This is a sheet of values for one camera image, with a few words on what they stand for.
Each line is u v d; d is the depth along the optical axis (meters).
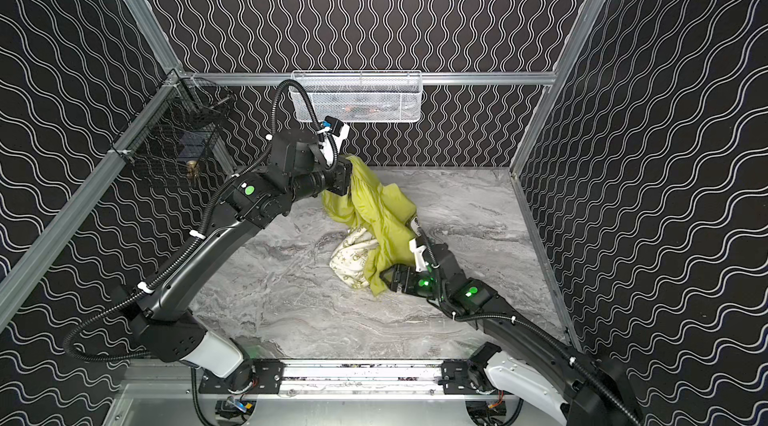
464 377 0.75
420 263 0.71
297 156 0.48
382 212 0.73
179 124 0.97
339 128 0.57
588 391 0.40
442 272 0.59
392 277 0.69
